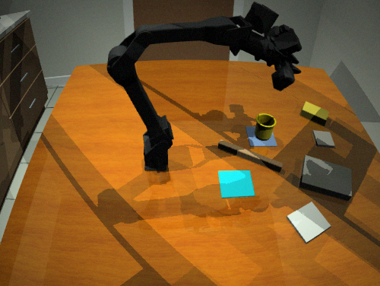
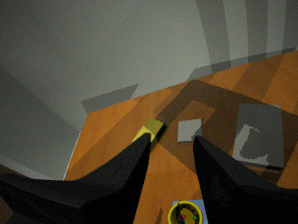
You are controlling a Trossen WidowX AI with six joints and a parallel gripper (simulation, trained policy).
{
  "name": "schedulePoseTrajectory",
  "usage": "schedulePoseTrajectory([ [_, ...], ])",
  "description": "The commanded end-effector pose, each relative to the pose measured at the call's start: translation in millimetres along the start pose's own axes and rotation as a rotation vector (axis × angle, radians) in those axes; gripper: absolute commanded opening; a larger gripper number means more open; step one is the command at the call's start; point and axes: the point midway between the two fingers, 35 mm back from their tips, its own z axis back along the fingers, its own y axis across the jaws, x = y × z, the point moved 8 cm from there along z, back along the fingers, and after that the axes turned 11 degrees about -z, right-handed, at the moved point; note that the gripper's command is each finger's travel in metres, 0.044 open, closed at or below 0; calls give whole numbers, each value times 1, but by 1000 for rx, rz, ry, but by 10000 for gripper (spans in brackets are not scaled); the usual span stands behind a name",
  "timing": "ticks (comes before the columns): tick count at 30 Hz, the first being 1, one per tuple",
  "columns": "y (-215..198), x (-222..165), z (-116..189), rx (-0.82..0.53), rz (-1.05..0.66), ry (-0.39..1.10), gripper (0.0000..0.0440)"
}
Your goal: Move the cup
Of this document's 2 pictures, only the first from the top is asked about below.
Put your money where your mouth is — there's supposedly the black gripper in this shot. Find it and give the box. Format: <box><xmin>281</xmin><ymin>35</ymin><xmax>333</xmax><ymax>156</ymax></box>
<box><xmin>255</xmin><ymin>26</ymin><xmax>301</xmax><ymax>91</ymax></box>

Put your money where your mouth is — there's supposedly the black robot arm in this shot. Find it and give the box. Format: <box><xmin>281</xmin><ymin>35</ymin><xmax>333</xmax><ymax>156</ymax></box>
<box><xmin>107</xmin><ymin>2</ymin><xmax>302</xmax><ymax>171</ymax></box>

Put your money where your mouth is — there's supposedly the olive-yellow rectangular block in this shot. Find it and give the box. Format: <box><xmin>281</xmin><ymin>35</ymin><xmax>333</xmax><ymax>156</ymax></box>
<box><xmin>301</xmin><ymin>101</ymin><xmax>329</xmax><ymax>126</ymax></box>

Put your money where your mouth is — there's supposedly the white flat slab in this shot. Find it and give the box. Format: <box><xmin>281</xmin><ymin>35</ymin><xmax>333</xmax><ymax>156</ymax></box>
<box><xmin>287</xmin><ymin>202</ymin><xmax>331</xmax><ymax>243</ymax></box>

